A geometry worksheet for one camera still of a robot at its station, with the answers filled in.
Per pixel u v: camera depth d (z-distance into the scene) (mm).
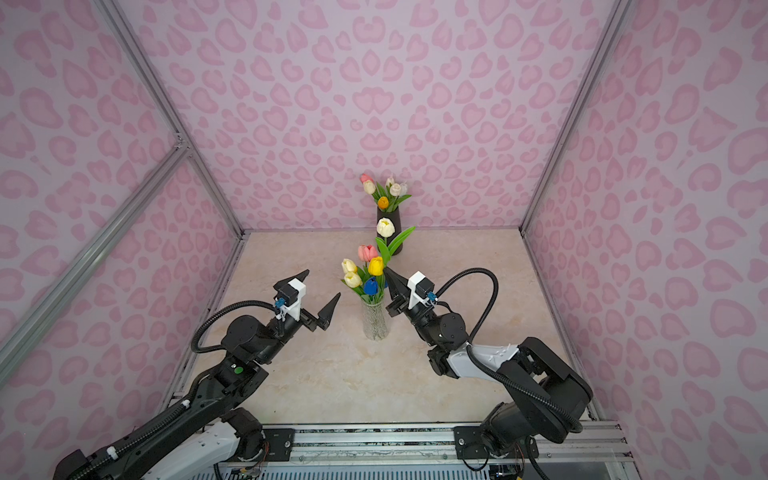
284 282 652
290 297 552
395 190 881
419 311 650
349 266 700
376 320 878
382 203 877
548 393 434
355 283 685
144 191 767
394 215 1032
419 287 587
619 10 691
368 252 733
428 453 723
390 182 954
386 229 556
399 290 654
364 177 927
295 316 608
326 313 632
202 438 574
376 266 680
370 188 903
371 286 665
